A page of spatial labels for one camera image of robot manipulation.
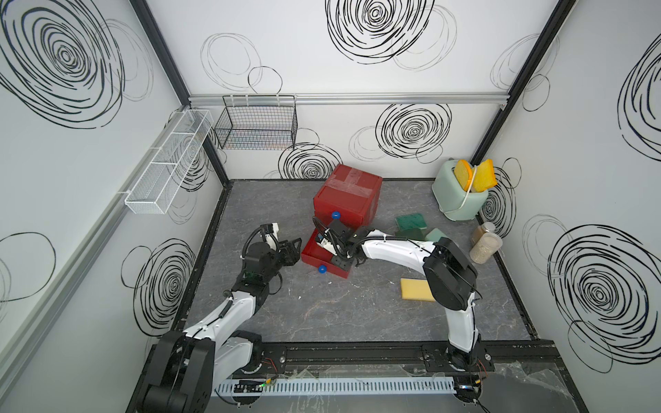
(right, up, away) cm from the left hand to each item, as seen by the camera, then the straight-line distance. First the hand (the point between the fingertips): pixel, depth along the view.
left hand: (294, 240), depth 85 cm
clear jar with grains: (+66, -4, +4) cm, 66 cm away
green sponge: (+46, 0, +17) cm, 49 cm away
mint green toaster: (+59, +13, +11) cm, 62 cm away
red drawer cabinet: (+18, +16, +2) cm, 24 cm away
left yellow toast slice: (+61, +24, +9) cm, 67 cm away
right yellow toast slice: (+69, +22, +9) cm, 73 cm away
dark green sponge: (+45, +5, +20) cm, 49 cm away
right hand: (+16, -6, +6) cm, 18 cm away
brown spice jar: (+68, +3, +8) cm, 68 cm away
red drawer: (+9, -6, +2) cm, 11 cm away
